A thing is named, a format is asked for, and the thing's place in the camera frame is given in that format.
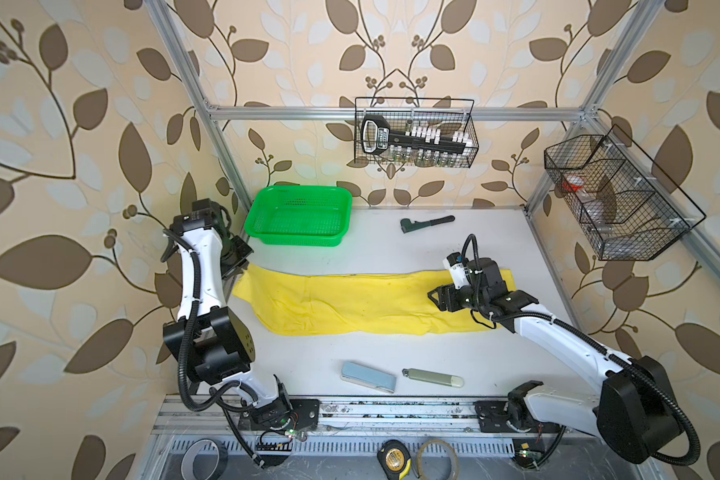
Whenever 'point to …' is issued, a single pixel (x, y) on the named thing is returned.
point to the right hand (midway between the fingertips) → (440, 293)
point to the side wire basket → (626, 209)
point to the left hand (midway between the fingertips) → (247, 261)
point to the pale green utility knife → (434, 377)
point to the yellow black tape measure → (395, 460)
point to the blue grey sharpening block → (368, 376)
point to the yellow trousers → (285, 300)
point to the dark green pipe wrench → (407, 225)
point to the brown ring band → (421, 455)
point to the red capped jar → (573, 183)
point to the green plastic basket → (300, 215)
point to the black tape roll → (189, 454)
